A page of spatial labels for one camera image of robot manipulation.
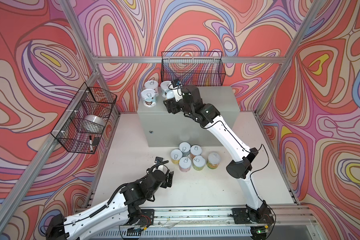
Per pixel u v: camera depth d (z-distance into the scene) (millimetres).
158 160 677
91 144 719
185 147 933
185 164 863
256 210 627
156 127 978
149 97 717
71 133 694
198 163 863
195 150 922
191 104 549
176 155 902
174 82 609
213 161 863
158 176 566
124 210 519
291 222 734
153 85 778
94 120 733
